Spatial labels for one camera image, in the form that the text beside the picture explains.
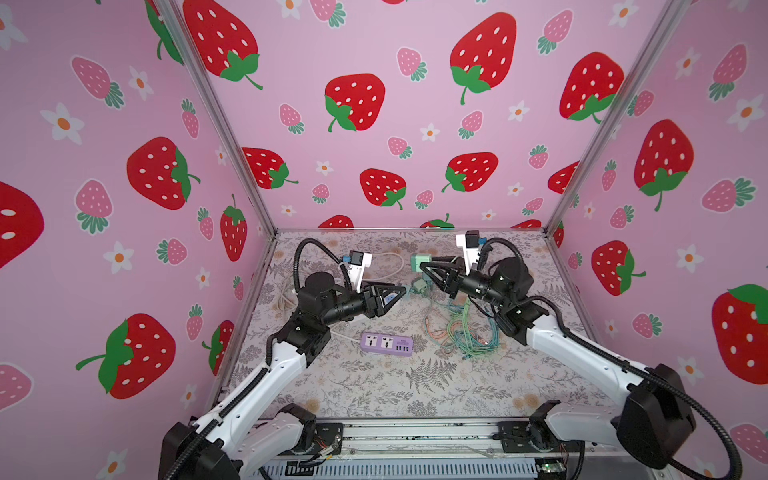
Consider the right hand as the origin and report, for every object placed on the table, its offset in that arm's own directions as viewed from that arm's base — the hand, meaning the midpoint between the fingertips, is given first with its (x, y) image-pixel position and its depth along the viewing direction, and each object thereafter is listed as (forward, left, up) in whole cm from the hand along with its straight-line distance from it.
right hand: (420, 269), depth 66 cm
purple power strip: (-4, +8, -32) cm, 33 cm away
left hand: (-3, +4, -5) cm, 7 cm away
